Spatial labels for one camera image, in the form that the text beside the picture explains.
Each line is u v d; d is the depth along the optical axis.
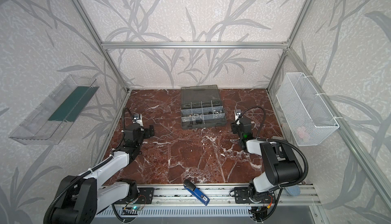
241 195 0.74
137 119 0.75
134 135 0.67
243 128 0.70
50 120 0.64
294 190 0.74
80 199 0.40
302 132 0.73
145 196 0.72
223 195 0.75
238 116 0.81
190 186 0.72
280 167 0.44
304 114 0.64
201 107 1.06
